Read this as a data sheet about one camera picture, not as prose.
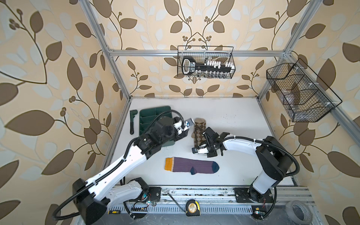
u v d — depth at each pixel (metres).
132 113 1.08
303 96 0.74
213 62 0.82
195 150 0.79
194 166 0.83
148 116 1.02
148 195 0.74
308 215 0.67
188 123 0.59
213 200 0.74
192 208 0.68
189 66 0.84
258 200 0.66
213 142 0.70
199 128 0.75
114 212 0.69
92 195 0.38
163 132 0.53
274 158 0.46
